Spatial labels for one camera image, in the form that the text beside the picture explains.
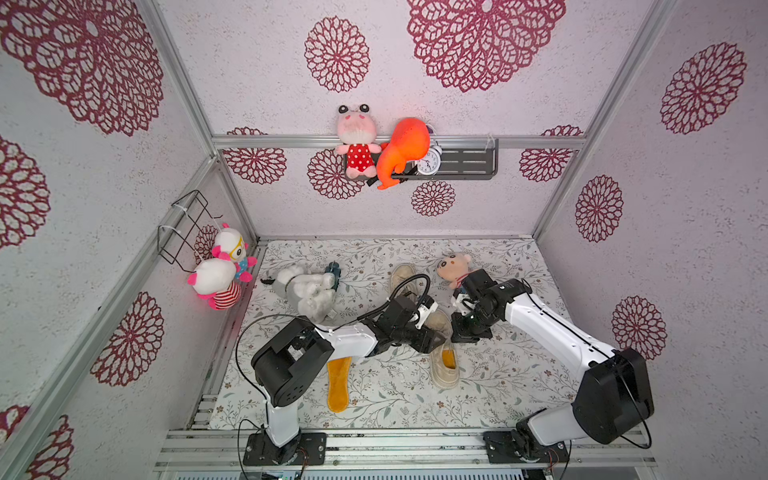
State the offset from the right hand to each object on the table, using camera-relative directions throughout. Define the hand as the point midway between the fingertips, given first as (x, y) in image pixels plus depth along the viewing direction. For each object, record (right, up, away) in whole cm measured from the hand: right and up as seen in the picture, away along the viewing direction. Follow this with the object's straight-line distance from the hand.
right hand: (451, 335), depth 82 cm
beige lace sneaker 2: (-2, -11, -1) cm, 12 cm away
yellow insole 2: (-31, -12, +2) cm, 34 cm away
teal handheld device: (-35, +18, +18) cm, 44 cm away
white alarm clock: (-4, +50, +8) cm, 51 cm away
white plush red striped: (-67, +15, +3) cm, 69 cm away
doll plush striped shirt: (+5, +18, +19) cm, 27 cm away
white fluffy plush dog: (-40, +11, +6) cm, 41 cm away
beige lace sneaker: (-12, +17, +24) cm, 32 cm away
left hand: (-3, -2, +5) cm, 6 cm away
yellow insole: (-1, -6, 0) cm, 6 cm away
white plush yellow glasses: (-67, +26, +11) cm, 72 cm away
